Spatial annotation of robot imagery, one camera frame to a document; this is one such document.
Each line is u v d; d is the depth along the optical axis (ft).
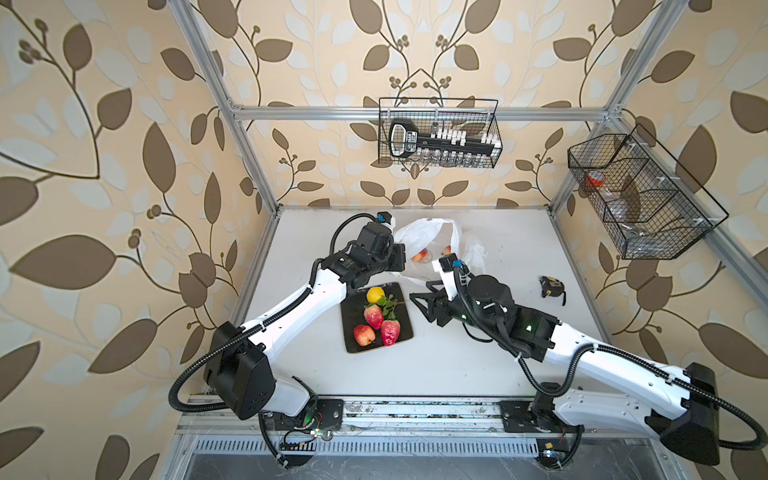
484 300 1.66
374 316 2.84
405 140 2.77
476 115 2.98
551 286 3.09
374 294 3.00
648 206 2.46
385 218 2.31
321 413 2.42
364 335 2.72
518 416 2.41
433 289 2.28
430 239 2.77
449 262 1.92
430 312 2.00
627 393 1.46
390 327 2.77
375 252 1.99
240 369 1.33
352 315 3.02
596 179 2.90
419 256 2.64
